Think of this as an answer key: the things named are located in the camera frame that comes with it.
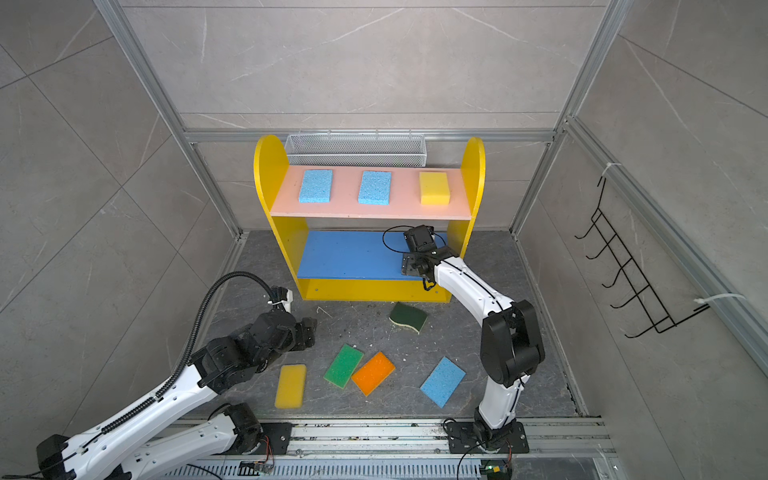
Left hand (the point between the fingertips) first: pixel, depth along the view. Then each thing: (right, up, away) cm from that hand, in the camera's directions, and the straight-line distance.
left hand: (306, 317), depth 74 cm
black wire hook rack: (+76, +5, -11) cm, 77 cm away
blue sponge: (+36, -20, +7) cm, 42 cm away
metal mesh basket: (+10, +51, +23) cm, 57 cm away
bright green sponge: (+8, -16, +9) cm, 20 cm away
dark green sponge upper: (+28, -4, +21) cm, 35 cm away
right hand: (+31, +14, +18) cm, 38 cm away
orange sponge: (+17, -18, +9) cm, 27 cm away
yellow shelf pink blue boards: (+2, +27, +45) cm, 53 cm away
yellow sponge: (-6, -20, +6) cm, 22 cm away
